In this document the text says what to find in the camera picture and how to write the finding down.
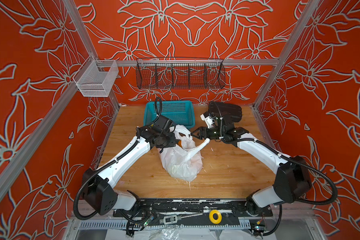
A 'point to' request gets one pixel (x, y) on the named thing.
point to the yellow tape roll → (211, 216)
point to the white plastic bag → (184, 163)
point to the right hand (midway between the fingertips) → (192, 133)
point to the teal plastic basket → (180, 112)
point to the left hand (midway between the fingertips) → (174, 140)
